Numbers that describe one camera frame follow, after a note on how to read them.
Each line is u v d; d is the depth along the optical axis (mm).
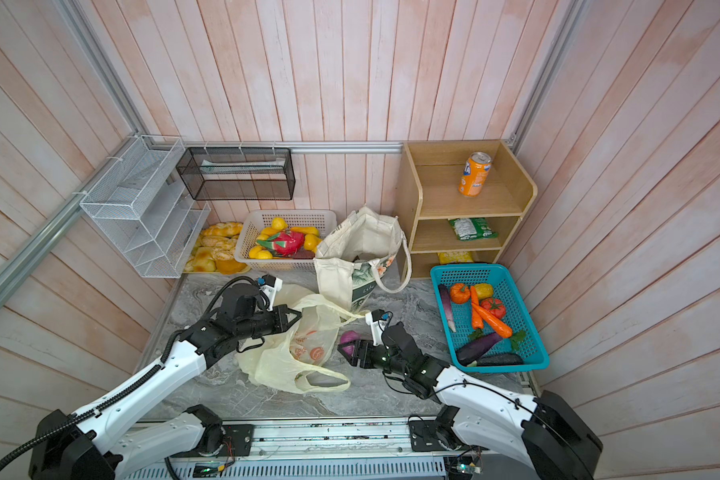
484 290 974
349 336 780
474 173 786
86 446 389
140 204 690
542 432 421
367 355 688
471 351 857
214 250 1032
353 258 1068
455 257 1073
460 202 851
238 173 1042
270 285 711
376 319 738
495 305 926
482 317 903
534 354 814
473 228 932
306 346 875
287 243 1044
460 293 955
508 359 837
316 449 730
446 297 967
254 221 1119
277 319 673
